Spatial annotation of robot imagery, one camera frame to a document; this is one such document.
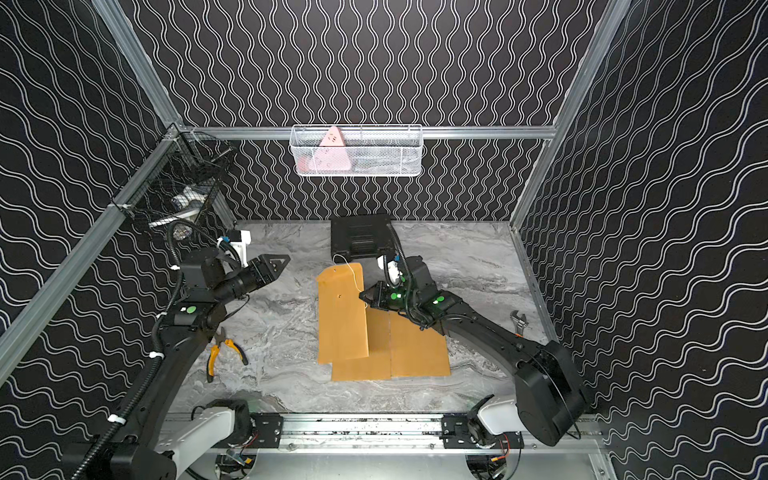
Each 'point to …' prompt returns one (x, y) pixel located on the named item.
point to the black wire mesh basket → (179, 180)
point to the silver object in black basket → (189, 203)
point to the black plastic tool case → (361, 236)
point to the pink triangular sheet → (332, 154)
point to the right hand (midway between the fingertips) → (358, 295)
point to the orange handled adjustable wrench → (520, 322)
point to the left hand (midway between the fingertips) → (283, 255)
